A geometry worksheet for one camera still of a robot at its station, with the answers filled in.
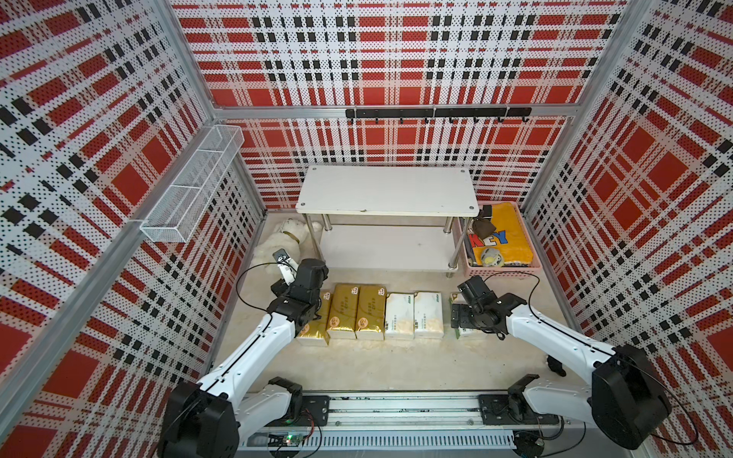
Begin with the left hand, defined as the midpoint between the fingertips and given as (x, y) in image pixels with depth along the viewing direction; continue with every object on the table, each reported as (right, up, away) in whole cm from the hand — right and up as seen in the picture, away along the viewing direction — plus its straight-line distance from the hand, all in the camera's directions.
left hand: (303, 270), depth 84 cm
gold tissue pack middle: (+12, -13, 0) cm, 18 cm away
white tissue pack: (+29, -14, +3) cm, 32 cm away
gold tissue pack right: (+20, -12, +2) cm, 24 cm away
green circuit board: (+2, -40, -15) cm, 43 cm away
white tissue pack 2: (+38, -14, +3) cm, 40 cm away
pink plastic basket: (+60, +2, +9) cm, 61 cm away
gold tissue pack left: (+4, -18, -4) cm, 19 cm away
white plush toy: (-8, +10, +21) cm, 24 cm away
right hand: (+51, -15, +2) cm, 53 cm away
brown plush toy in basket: (+61, +14, +20) cm, 65 cm away
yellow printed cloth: (+69, +10, +18) cm, 72 cm away
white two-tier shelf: (+28, +17, +30) cm, 45 cm away
